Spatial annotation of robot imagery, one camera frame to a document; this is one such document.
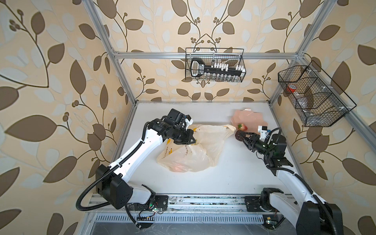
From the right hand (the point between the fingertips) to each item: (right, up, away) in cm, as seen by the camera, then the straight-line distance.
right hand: (240, 136), depth 79 cm
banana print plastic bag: (-26, -9, -8) cm, 29 cm away
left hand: (-24, -1, -6) cm, 25 cm away
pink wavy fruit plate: (+18, +9, +29) cm, 35 cm away
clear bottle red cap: (+29, +27, +2) cm, 40 cm away
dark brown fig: (-1, +1, 0) cm, 1 cm away
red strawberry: (+8, +4, +21) cm, 22 cm away
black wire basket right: (+38, +19, -6) cm, 43 cm away
